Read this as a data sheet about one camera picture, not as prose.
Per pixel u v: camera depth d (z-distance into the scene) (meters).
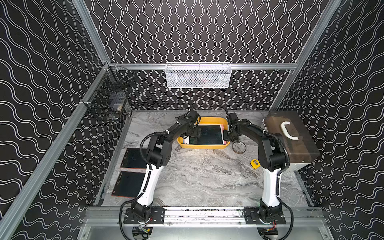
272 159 0.56
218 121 1.10
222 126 1.09
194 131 0.93
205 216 0.76
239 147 1.00
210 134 1.03
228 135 0.92
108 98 0.91
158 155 0.61
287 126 0.85
